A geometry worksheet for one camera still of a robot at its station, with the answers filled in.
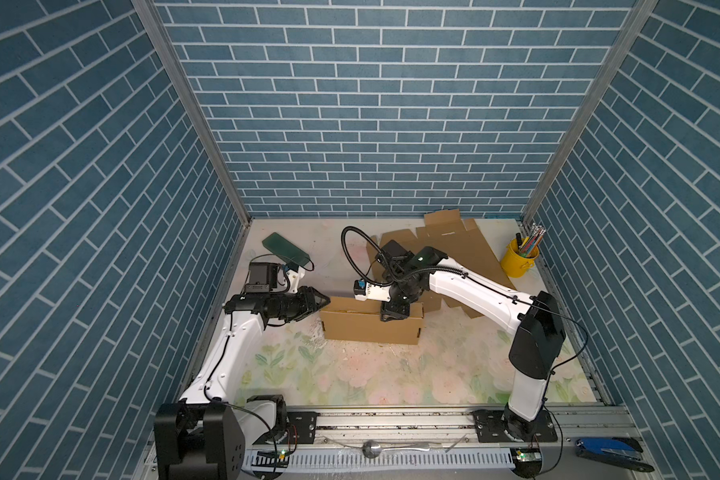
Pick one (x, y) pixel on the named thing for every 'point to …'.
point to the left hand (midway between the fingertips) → (324, 301)
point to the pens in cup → (528, 244)
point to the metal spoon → (373, 449)
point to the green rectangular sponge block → (285, 250)
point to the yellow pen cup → (515, 265)
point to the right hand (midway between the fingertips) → (381, 305)
